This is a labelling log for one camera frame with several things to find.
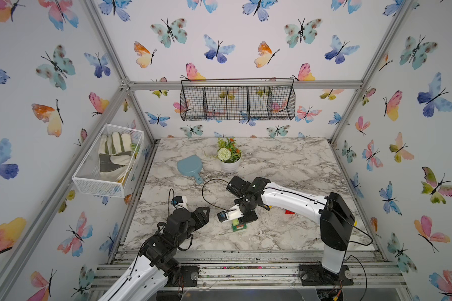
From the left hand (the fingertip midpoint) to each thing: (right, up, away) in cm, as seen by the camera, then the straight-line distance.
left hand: (207, 210), depth 78 cm
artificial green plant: (+8, +25, +14) cm, 29 cm away
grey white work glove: (-37, +23, -2) cm, 44 cm away
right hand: (+14, -2, +3) cm, 14 cm away
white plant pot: (+9, +17, +23) cm, 30 cm away
